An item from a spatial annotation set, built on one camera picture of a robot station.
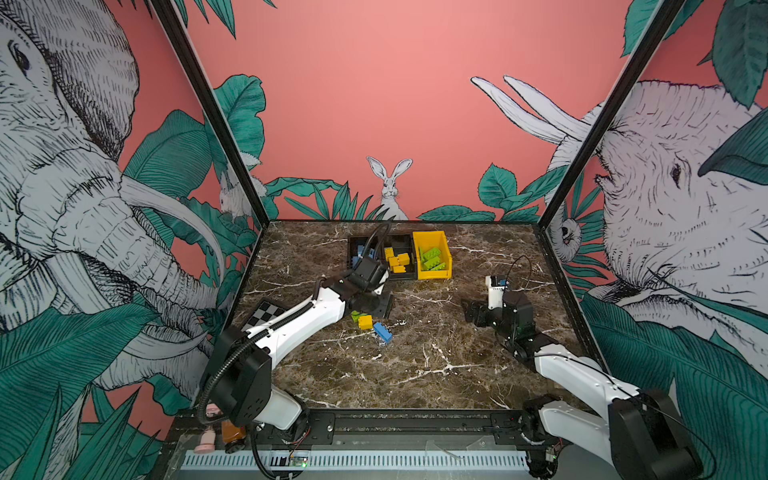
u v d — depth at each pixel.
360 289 0.63
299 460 0.70
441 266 1.04
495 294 0.76
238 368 0.43
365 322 0.90
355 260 1.08
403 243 1.12
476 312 0.78
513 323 0.66
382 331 0.89
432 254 1.08
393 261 1.05
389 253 1.08
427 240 1.11
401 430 0.75
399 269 1.04
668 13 0.69
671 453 0.41
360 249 1.06
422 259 1.06
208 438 0.71
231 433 0.70
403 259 1.06
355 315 0.91
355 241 1.14
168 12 0.69
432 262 1.04
